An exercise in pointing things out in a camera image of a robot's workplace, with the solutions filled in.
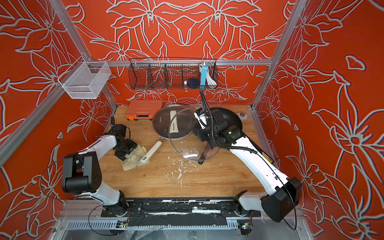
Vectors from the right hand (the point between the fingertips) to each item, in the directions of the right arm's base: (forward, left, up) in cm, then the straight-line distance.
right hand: (194, 128), depth 74 cm
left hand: (0, +39, -23) cm, 45 cm away
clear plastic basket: (+31, +68, +8) cm, 75 cm away
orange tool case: (+32, +40, -19) cm, 55 cm away
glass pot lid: (+8, +8, -24) cm, 27 cm away
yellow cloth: (-7, +37, -23) cm, 44 cm away
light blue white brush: (+34, -7, +8) cm, 35 cm away
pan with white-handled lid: (+20, +15, -20) cm, 32 cm away
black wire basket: (+44, +15, +4) cm, 46 cm away
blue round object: (+35, +1, +3) cm, 35 cm away
